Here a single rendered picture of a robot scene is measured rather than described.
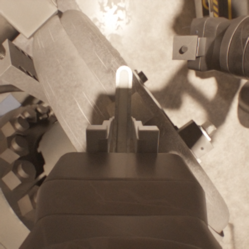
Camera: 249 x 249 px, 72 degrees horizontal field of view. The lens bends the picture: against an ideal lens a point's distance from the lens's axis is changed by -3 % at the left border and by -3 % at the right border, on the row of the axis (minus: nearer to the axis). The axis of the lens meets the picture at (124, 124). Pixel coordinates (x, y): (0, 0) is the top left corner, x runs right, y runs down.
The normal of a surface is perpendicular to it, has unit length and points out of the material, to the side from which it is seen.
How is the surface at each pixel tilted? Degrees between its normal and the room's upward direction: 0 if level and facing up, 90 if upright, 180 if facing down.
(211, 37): 63
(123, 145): 4
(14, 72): 40
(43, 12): 22
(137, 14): 0
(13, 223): 16
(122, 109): 4
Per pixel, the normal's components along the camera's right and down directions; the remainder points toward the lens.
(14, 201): 0.79, -0.59
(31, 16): 0.29, 0.61
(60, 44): -0.39, -0.29
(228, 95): 0.06, 0.36
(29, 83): 0.44, 0.74
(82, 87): -0.27, -0.10
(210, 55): -0.86, 0.27
